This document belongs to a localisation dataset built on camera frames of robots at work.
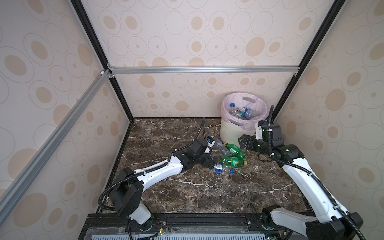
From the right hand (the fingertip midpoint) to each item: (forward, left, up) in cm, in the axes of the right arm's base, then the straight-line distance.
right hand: (246, 140), depth 76 cm
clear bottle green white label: (+25, -2, -3) cm, 25 cm away
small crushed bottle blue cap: (-7, +13, -20) cm, 25 cm away
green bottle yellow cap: (-2, +4, -19) cm, 20 cm away
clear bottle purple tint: (+13, +11, -22) cm, 28 cm away
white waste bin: (+12, +5, -9) cm, 16 cm away
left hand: (-4, +16, -8) cm, 18 cm away
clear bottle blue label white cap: (+27, -10, -8) cm, 30 cm away
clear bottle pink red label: (+29, +1, -5) cm, 30 cm away
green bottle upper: (+7, 0, -20) cm, 21 cm away
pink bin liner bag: (+33, -5, 0) cm, 33 cm away
